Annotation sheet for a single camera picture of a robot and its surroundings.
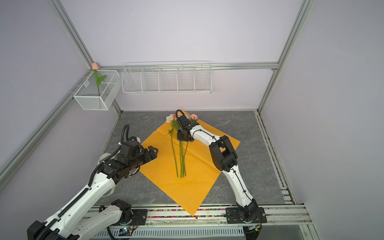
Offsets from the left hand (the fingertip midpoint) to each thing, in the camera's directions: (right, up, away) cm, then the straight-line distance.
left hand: (152, 154), depth 79 cm
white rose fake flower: (+14, -7, +15) cm, 21 cm away
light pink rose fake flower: (+20, +21, +32) cm, 44 cm away
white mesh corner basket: (-35, +31, 0) cm, 47 cm away
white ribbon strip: (-36, -4, +17) cm, 40 cm away
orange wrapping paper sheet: (+16, -11, +11) cm, 22 cm away
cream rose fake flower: (+3, +20, +33) cm, 39 cm away
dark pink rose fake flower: (+13, +16, +5) cm, 21 cm away
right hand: (+13, +7, +22) cm, 26 cm away
